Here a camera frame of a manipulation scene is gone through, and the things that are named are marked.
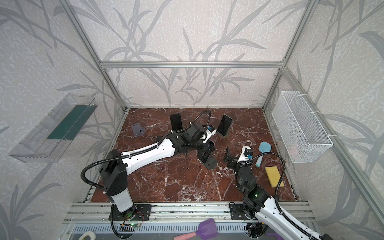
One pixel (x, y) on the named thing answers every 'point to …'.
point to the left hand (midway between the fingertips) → (212, 141)
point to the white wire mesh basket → (301, 133)
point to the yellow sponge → (273, 175)
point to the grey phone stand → (137, 130)
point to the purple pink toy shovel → (207, 230)
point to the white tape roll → (92, 235)
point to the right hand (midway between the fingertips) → (236, 145)
